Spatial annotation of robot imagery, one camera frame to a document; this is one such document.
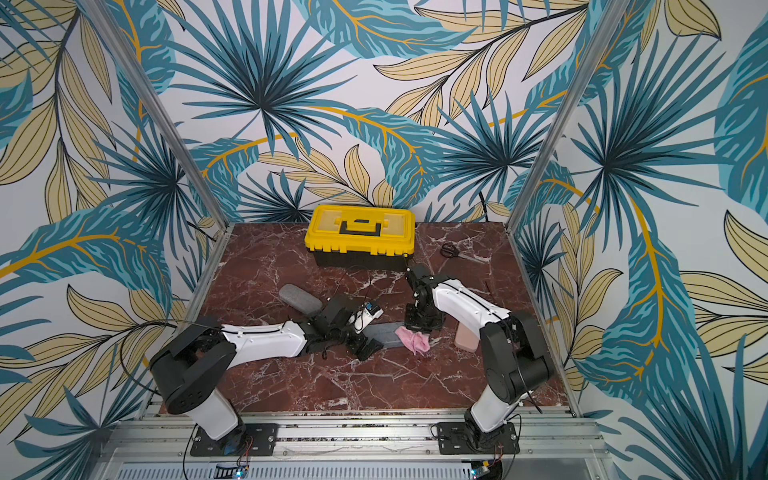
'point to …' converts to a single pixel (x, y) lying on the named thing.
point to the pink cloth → (416, 341)
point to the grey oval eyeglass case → (301, 299)
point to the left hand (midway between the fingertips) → (371, 337)
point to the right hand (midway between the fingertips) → (415, 328)
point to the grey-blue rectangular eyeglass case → (385, 333)
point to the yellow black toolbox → (361, 237)
